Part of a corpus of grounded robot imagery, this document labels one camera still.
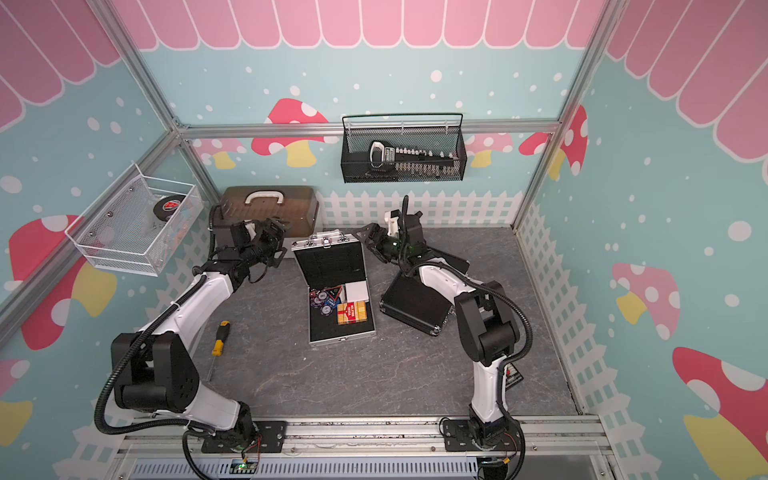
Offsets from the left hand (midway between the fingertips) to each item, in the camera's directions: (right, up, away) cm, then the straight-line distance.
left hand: (293, 236), depth 86 cm
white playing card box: (+17, -17, +12) cm, 27 cm away
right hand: (+18, -1, +1) cm, 19 cm away
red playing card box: (+16, -24, +6) cm, 29 cm away
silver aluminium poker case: (+10, -7, +3) cm, 12 cm away
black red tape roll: (-31, +7, -7) cm, 33 cm away
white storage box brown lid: (-4, +10, +11) cm, 15 cm away
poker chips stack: (+7, -20, +11) cm, 24 cm away
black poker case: (+35, -20, +13) cm, 42 cm away
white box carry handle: (-15, +16, +17) cm, 27 cm away
